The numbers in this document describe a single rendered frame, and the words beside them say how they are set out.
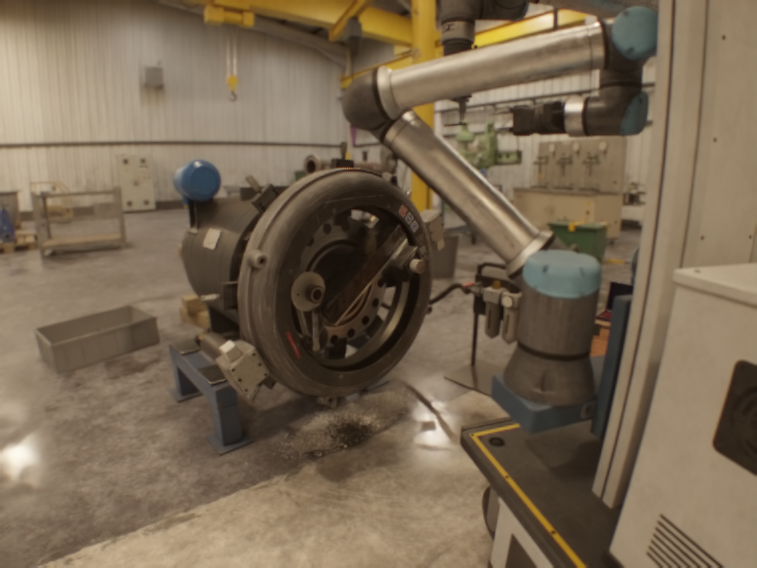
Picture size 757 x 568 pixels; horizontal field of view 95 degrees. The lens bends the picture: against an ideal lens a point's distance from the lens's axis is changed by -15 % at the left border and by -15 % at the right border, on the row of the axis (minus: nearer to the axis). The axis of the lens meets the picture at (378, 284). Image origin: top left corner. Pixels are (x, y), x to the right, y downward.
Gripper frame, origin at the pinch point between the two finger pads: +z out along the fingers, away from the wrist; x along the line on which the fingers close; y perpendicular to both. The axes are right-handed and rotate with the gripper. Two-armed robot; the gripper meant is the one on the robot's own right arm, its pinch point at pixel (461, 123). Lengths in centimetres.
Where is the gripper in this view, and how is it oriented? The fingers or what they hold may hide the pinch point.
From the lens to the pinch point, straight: 116.4
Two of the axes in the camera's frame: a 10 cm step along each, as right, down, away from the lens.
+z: 0.0, 9.7, 2.5
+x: 6.9, 1.8, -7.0
